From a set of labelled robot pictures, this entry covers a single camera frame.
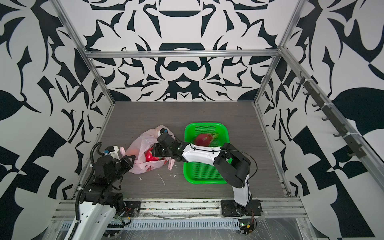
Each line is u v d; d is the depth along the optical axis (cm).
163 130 79
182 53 90
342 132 50
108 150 70
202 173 85
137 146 89
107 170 58
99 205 53
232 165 48
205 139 90
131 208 73
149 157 83
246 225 71
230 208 74
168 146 66
